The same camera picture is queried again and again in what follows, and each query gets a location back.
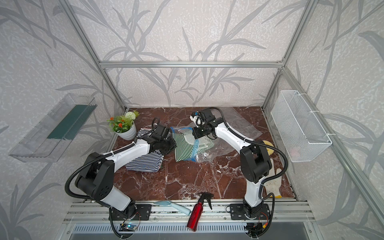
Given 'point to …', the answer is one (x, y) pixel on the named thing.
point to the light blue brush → (184, 211)
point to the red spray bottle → (197, 210)
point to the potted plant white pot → (124, 126)
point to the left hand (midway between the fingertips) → (178, 146)
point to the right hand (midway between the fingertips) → (193, 132)
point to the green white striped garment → (184, 143)
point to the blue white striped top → (152, 163)
